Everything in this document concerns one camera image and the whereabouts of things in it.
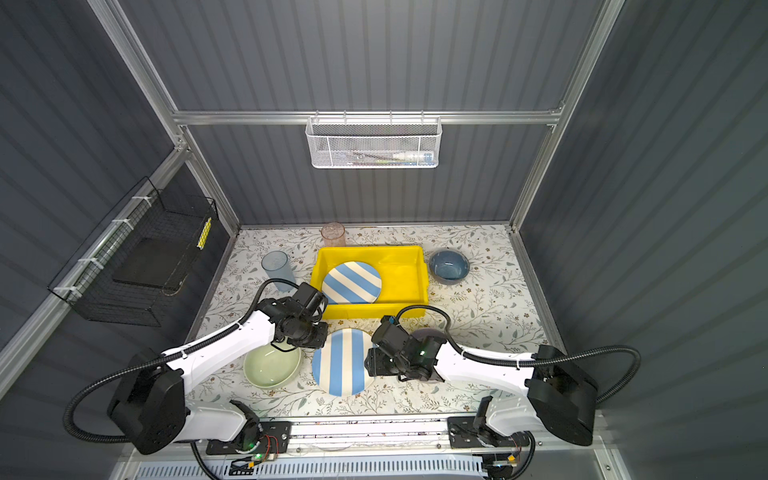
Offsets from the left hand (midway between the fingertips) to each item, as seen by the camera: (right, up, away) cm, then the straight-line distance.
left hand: (324, 340), depth 84 cm
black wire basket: (-44, +20, -15) cm, 51 cm away
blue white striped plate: (+7, +15, +15) cm, 22 cm away
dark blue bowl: (+40, +20, +21) cm, 49 cm away
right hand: (+14, -6, -5) cm, 16 cm away
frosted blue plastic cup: (-19, +21, +13) cm, 31 cm away
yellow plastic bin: (+24, +16, +19) cm, 34 cm away
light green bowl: (-15, -7, -2) cm, 17 cm away
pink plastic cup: (-1, +32, +19) cm, 37 cm away
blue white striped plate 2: (+4, -8, +1) cm, 9 cm away
